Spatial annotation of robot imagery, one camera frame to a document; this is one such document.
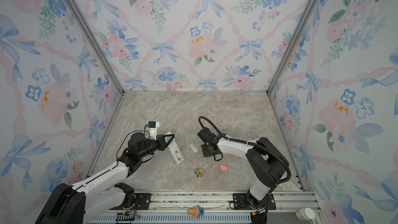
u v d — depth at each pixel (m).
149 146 0.70
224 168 0.82
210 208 0.73
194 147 0.92
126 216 0.73
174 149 0.80
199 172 0.80
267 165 0.45
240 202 0.73
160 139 0.72
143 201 0.74
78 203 0.40
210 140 0.70
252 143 0.50
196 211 0.69
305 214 0.65
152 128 0.73
